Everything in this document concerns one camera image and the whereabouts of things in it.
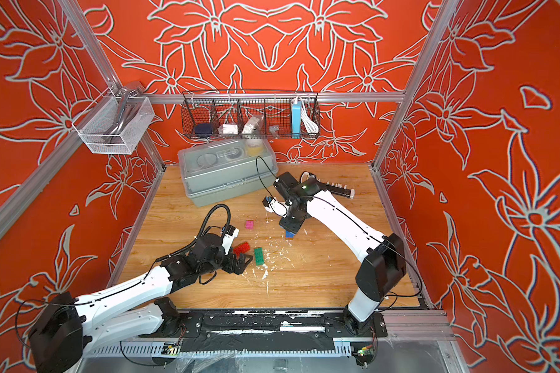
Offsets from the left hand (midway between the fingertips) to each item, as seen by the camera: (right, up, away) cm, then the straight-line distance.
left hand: (243, 252), depth 81 cm
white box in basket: (-7, +46, +7) cm, 47 cm away
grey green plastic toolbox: (-13, +29, +10) cm, 33 cm away
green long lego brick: (+5, -3, +6) cm, 9 cm away
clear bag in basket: (+3, +48, +10) cm, 49 cm away
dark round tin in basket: (-20, +48, +17) cm, 54 cm away
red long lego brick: (-2, -1, +9) cm, 9 cm away
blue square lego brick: (+17, +4, +13) cm, 22 cm away
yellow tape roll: (+1, +41, +21) cm, 46 cm away
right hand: (+15, +10, -2) cm, 18 cm away
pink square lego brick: (0, +7, +16) cm, 17 cm away
